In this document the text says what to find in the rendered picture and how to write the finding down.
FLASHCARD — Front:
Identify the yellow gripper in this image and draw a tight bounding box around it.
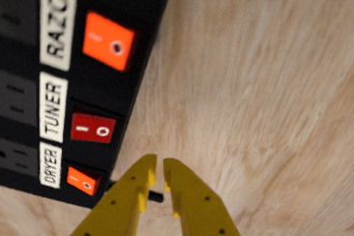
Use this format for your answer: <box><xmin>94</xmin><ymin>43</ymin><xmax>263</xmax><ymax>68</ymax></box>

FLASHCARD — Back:
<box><xmin>69</xmin><ymin>153</ymin><xmax>241</xmax><ymax>236</ymax></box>

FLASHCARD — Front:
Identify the black power strip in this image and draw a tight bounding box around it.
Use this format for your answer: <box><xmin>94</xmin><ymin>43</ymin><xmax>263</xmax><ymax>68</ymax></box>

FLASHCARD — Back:
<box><xmin>0</xmin><ymin>0</ymin><xmax>166</xmax><ymax>209</ymax></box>

